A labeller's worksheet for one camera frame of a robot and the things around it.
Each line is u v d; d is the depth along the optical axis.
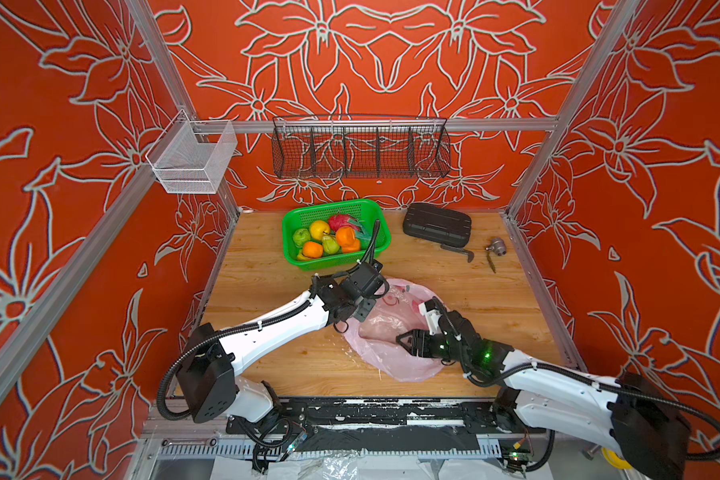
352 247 1.03
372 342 0.79
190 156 0.93
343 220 1.07
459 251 1.07
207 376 0.40
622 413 0.41
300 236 1.04
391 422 0.73
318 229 1.07
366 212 1.14
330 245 1.03
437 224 1.07
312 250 1.01
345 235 0.98
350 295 0.59
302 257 1.03
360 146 0.98
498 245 1.07
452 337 0.61
